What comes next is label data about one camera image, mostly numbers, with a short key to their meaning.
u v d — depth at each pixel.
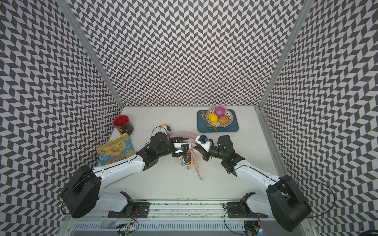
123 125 0.94
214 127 1.06
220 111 1.07
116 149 0.91
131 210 0.67
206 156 0.70
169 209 0.74
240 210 0.67
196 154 0.77
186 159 0.77
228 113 1.11
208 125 1.08
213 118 1.05
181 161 0.81
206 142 0.66
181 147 0.67
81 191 0.41
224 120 1.05
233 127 1.04
